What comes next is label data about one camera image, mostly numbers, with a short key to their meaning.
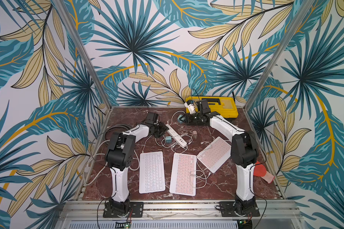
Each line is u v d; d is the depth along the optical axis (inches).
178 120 36.5
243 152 21.7
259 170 34.0
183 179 32.9
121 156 20.9
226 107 38.7
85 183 32.2
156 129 34.2
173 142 38.7
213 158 36.4
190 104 34.1
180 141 38.3
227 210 28.7
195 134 39.6
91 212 28.9
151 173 33.6
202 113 30.6
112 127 41.6
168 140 38.4
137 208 29.0
